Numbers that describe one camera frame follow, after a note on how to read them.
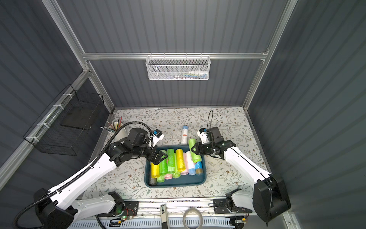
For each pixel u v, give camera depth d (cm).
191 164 86
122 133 96
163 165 81
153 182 80
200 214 69
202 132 77
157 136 65
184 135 99
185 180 83
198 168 84
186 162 86
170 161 83
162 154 65
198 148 72
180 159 83
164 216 68
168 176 81
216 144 64
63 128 73
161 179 80
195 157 77
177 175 83
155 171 79
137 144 58
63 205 40
